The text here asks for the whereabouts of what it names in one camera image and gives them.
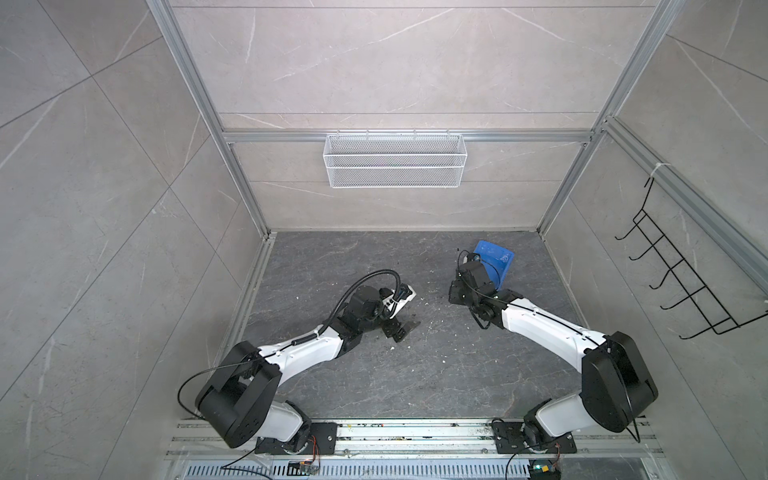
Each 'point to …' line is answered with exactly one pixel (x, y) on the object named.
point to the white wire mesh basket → (395, 161)
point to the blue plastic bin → (496, 261)
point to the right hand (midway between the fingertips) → (455, 283)
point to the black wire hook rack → (692, 284)
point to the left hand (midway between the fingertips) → (409, 302)
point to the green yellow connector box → (544, 472)
